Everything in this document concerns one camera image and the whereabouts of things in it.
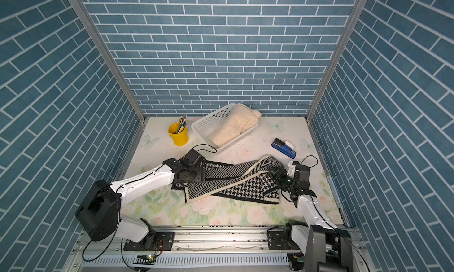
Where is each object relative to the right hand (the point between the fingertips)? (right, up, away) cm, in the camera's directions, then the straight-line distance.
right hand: (273, 172), depth 87 cm
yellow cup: (-51, +16, +15) cm, 56 cm away
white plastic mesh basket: (-38, +22, +24) cm, 50 cm away
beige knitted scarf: (-15, +28, +18) cm, 36 cm away
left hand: (-35, -3, 0) cm, 35 cm away
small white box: (+13, +13, +16) cm, 24 cm away
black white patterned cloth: (-11, -6, +4) cm, 13 cm away
